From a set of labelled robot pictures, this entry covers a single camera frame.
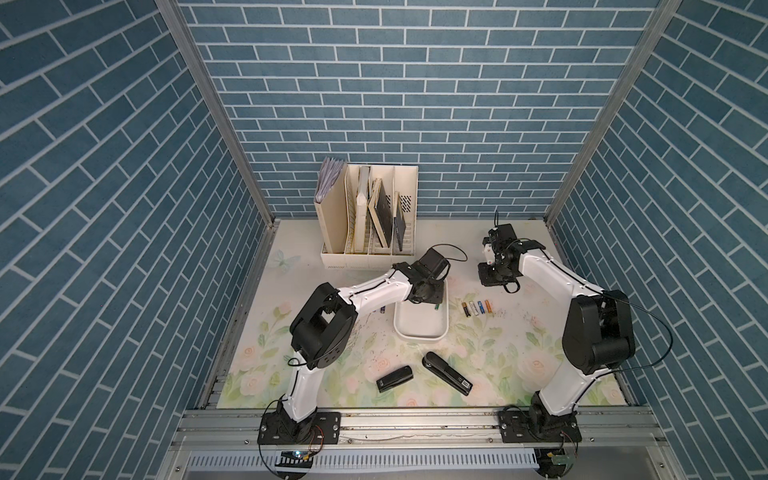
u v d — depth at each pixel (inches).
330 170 36.9
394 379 31.1
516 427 29.0
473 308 37.8
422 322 36.2
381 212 39.0
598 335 18.8
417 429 29.6
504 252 26.8
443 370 31.4
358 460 30.3
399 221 44.0
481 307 37.9
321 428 28.5
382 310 37.1
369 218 38.9
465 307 37.7
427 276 27.8
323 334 19.6
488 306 38.2
